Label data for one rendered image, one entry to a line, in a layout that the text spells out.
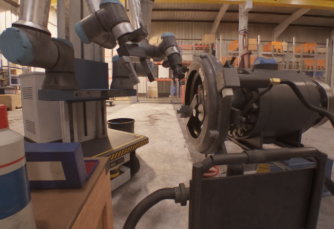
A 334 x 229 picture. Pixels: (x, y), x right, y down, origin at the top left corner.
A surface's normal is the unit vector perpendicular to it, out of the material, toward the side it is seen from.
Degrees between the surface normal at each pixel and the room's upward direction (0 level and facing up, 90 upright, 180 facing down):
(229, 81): 68
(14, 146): 90
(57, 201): 0
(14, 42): 95
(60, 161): 103
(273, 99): 79
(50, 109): 90
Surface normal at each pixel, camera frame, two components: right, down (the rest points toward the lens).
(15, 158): 1.00, 0.00
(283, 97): 0.11, -0.15
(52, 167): 0.11, 0.31
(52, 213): 0.00, -1.00
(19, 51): -0.13, 0.18
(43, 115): 0.86, 0.05
